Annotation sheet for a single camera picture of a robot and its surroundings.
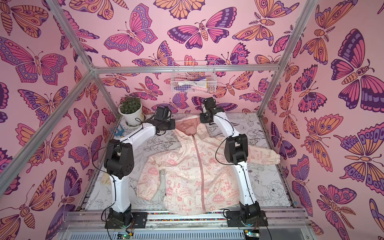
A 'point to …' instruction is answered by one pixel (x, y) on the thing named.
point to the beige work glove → (105, 179)
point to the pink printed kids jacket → (190, 174)
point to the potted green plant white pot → (131, 109)
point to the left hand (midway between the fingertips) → (175, 122)
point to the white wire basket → (193, 77)
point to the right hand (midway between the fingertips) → (206, 117)
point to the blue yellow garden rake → (117, 132)
